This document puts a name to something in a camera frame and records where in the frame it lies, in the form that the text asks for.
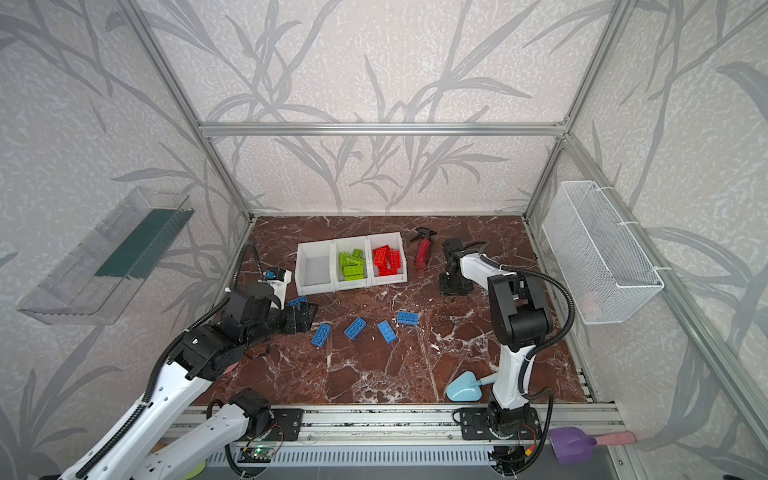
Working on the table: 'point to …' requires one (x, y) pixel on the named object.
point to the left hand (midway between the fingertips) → (309, 298)
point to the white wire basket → (607, 272)
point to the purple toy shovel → (571, 445)
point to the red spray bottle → (423, 247)
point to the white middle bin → (349, 244)
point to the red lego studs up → (384, 270)
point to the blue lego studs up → (387, 331)
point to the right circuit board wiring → (511, 460)
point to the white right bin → (395, 241)
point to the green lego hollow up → (353, 270)
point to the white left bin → (315, 267)
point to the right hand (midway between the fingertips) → (452, 282)
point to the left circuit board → (255, 454)
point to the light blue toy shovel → (465, 386)
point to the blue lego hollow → (409, 318)
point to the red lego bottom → (395, 259)
